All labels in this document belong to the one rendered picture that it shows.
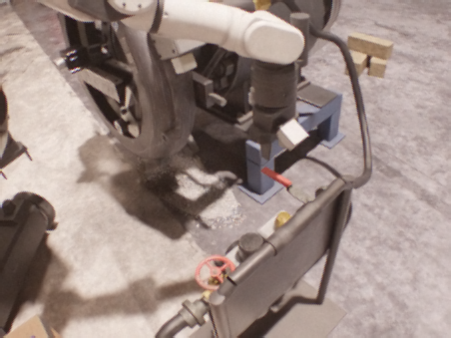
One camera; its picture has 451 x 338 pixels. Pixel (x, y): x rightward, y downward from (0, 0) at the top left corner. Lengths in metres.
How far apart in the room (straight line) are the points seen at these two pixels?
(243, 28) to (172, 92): 0.41
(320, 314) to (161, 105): 0.78
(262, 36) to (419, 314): 0.97
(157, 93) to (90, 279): 0.74
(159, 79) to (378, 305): 0.95
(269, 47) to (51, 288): 1.14
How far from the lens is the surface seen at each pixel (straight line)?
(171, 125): 0.98
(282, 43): 0.57
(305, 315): 1.12
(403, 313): 1.20
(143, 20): 0.51
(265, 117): 0.65
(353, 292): 1.19
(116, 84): 1.08
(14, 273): 1.34
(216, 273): 0.61
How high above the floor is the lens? 1.02
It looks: 41 degrees down
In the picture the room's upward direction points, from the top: 7 degrees counter-clockwise
